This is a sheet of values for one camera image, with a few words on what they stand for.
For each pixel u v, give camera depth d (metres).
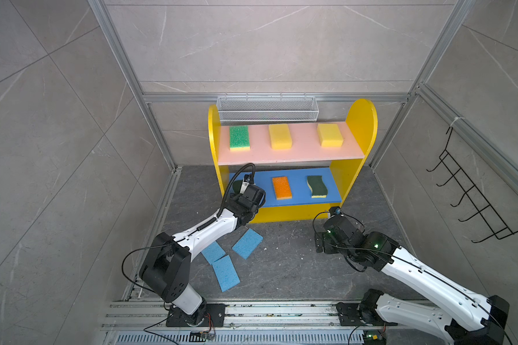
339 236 0.56
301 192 0.90
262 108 0.98
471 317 0.39
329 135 0.72
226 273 0.82
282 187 0.91
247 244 0.90
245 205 0.65
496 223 0.60
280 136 0.72
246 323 0.73
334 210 0.66
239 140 0.70
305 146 0.71
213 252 0.88
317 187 0.91
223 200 0.60
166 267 0.43
